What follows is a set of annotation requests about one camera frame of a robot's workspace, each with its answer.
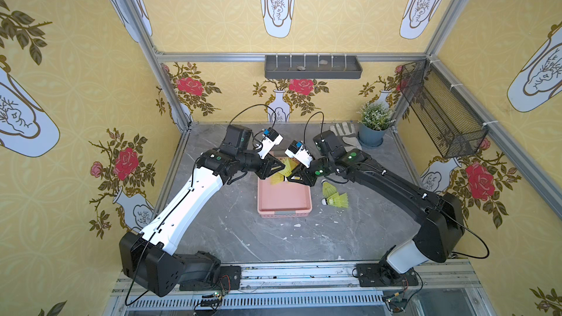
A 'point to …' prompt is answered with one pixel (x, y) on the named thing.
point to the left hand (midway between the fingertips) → (284, 165)
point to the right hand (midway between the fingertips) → (290, 179)
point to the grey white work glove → (347, 132)
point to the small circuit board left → (211, 300)
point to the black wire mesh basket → (452, 126)
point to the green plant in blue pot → (375, 119)
